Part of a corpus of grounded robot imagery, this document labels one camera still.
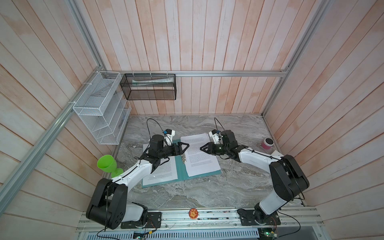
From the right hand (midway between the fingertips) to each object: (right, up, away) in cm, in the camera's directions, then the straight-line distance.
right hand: (201, 149), depth 88 cm
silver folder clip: (-11, -7, +8) cm, 16 cm away
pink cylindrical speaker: (+45, +2, +10) cm, 46 cm away
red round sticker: (-5, -32, -12) cm, 34 cm away
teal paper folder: (-12, -15, +2) cm, 19 cm away
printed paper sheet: (-22, -14, +3) cm, 27 cm away
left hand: (-10, +1, -5) cm, 11 cm away
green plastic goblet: (-50, -6, -11) cm, 52 cm away
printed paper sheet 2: (-2, -9, +6) cm, 11 cm away
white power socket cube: (+49, -4, +7) cm, 50 cm away
